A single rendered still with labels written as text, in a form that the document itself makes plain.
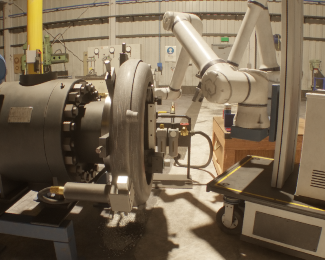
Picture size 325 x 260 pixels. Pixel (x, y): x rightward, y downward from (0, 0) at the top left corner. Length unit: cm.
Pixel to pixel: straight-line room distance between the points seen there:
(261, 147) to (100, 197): 142
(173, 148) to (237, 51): 93
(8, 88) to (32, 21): 355
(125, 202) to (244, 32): 129
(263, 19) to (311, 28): 1103
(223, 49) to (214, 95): 1082
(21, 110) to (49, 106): 14
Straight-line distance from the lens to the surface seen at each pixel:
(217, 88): 121
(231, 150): 213
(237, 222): 162
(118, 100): 110
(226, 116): 227
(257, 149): 218
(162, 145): 224
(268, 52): 199
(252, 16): 188
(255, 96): 134
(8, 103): 144
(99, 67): 855
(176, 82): 195
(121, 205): 111
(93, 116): 135
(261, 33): 200
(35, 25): 501
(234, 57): 184
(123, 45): 146
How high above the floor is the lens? 91
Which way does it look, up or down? 12 degrees down
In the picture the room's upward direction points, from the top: straight up
